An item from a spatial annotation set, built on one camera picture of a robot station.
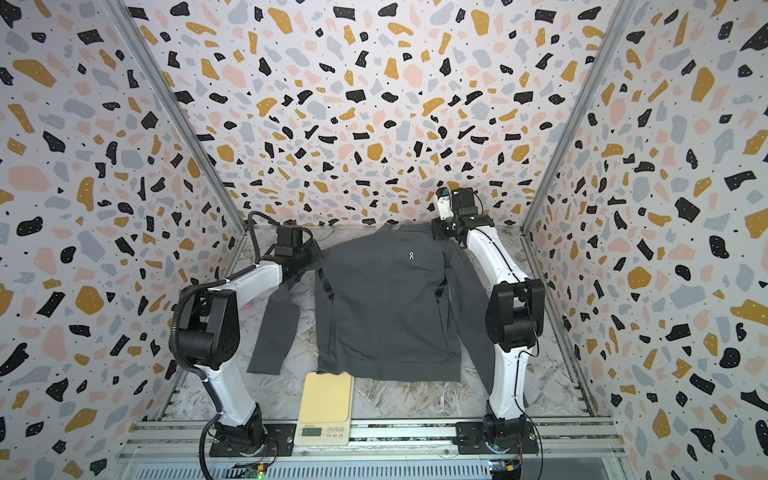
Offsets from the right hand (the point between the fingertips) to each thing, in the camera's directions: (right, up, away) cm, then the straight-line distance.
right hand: (435, 217), depth 94 cm
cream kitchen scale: (-30, -52, -17) cm, 62 cm away
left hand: (-38, -8, +3) cm, 39 cm away
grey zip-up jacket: (-15, -28, +6) cm, 32 cm away
